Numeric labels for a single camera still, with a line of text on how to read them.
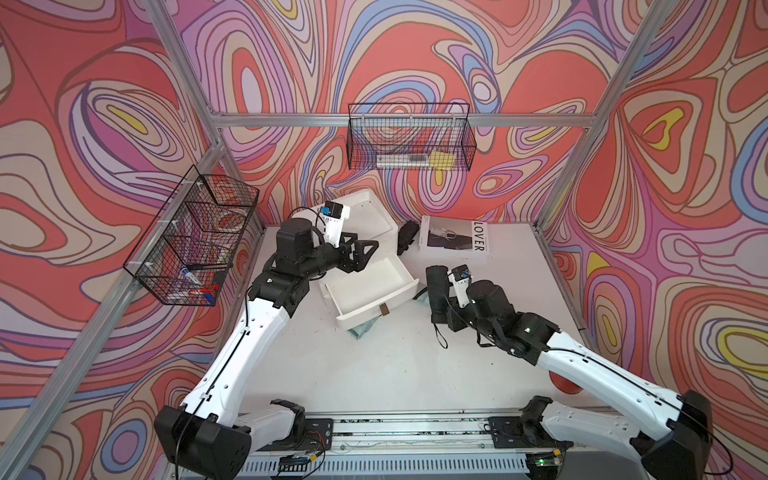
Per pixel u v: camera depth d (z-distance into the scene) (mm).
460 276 651
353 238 712
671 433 392
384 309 826
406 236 1120
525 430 660
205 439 365
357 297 879
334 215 581
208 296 664
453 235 1113
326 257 610
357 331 876
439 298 767
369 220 929
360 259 611
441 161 822
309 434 730
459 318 650
